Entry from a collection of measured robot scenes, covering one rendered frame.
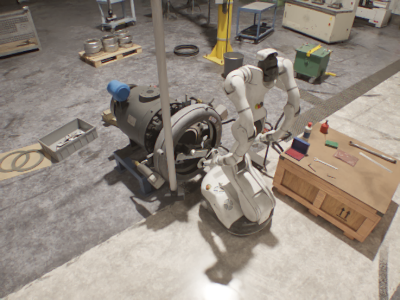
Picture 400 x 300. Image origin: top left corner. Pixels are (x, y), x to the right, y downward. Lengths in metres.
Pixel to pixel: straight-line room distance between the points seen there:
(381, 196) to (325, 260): 0.71
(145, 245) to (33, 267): 0.96
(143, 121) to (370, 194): 2.03
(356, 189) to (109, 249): 2.17
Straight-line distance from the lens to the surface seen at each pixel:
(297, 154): 2.56
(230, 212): 2.23
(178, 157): 2.10
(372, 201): 2.44
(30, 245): 2.78
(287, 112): 1.85
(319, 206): 2.63
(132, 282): 2.27
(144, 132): 2.30
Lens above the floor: 2.05
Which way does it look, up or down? 40 degrees down
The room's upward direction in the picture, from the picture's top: straight up
